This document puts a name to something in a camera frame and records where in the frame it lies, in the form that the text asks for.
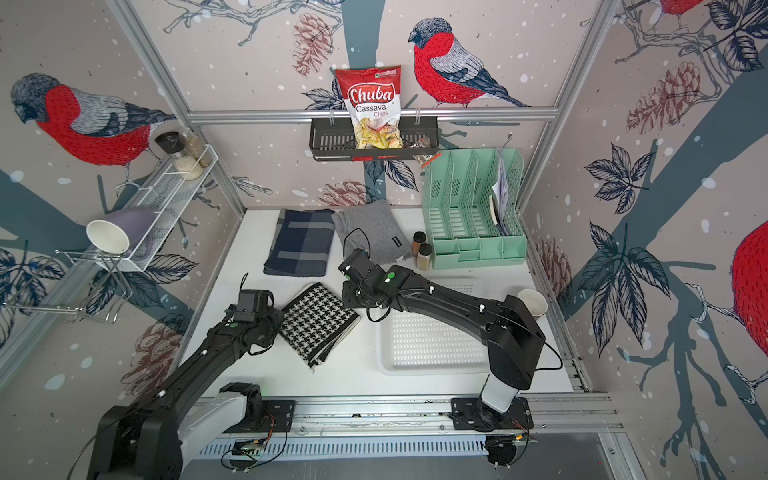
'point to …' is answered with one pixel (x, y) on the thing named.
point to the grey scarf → (373, 228)
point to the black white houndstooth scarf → (315, 322)
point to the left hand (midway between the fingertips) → (287, 309)
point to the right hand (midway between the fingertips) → (346, 297)
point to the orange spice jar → (418, 237)
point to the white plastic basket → (410, 343)
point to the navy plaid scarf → (300, 243)
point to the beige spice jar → (423, 258)
